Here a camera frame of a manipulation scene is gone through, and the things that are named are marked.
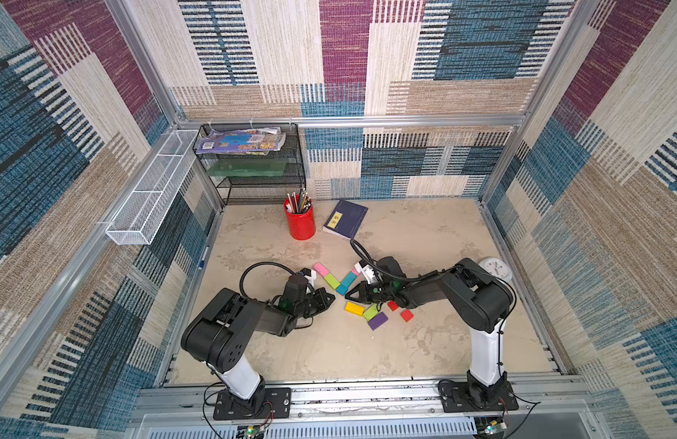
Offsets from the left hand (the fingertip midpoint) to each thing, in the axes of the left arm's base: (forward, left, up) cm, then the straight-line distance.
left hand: (337, 298), depth 92 cm
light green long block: (+7, +2, 0) cm, 7 cm away
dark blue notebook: (+35, -4, 0) cm, 35 cm away
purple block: (-8, -13, 0) cm, 15 cm away
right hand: (+1, -5, -2) cm, 5 cm away
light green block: (-5, -11, 0) cm, 12 cm away
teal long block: (+7, -5, 0) cm, 8 cm away
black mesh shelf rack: (+48, +40, +5) cm, 63 cm away
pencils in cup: (+32, +14, +13) cm, 37 cm away
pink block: (+7, -6, +6) cm, 11 cm away
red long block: (-3, -18, +1) cm, 18 cm away
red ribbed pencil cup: (+26, +12, +12) cm, 32 cm away
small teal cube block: (+3, -2, 0) cm, 3 cm away
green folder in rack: (+37, +30, +25) cm, 54 cm away
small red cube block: (-6, -22, -1) cm, 23 cm away
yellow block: (-4, -6, +1) cm, 7 cm away
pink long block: (+11, +5, 0) cm, 13 cm away
